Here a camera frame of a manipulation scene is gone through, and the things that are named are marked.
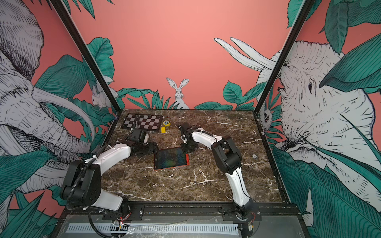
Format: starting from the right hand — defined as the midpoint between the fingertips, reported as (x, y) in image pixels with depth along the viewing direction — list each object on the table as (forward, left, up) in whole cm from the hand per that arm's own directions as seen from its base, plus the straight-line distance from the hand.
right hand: (184, 150), depth 96 cm
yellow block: (+17, +17, 0) cm, 24 cm away
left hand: (-1, +19, +5) cm, 19 cm away
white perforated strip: (-42, +12, -1) cm, 44 cm away
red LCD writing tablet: (-5, +9, -1) cm, 10 cm away
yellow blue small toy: (+23, +15, 0) cm, 28 cm away
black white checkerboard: (+23, +30, +1) cm, 37 cm away
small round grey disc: (-3, -46, -2) cm, 46 cm away
